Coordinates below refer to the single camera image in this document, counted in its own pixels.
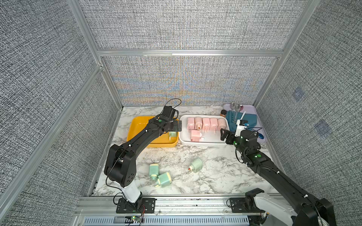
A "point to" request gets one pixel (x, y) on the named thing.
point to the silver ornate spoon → (237, 108)
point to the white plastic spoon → (243, 115)
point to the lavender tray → (250, 109)
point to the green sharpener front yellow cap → (163, 180)
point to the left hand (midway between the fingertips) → (177, 124)
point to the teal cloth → (232, 117)
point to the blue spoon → (260, 136)
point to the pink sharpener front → (195, 135)
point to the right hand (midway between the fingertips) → (228, 127)
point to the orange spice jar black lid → (223, 112)
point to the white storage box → (185, 135)
